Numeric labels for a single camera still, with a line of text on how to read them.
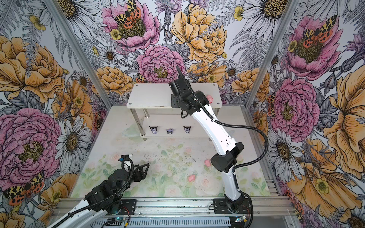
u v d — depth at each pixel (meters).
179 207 0.76
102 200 0.56
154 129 0.92
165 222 0.87
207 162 0.89
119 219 0.71
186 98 0.52
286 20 0.76
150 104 0.74
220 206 0.73
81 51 0.89
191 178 0.82
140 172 0.72
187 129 0.94
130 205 0.75
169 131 0.94
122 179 0.60
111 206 0.64
